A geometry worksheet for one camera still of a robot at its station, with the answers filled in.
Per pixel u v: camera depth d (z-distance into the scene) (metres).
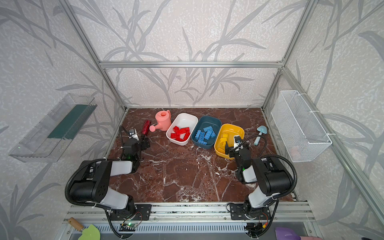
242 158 0.69
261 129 1.05
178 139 0.98
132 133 0.80
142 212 0.73
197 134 1.02
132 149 0.70
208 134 1.02
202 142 0.99
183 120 1.10
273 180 0.46
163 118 1.01
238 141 0.78
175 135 1.02
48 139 0.64
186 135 1.01
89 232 0.68
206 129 1.06
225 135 1.02
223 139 0.99
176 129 1.02
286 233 0.66
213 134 1.02
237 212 0.73
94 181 0.45
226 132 1.02
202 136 1.02
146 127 1.05
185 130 1.02
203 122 1.09
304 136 0.61
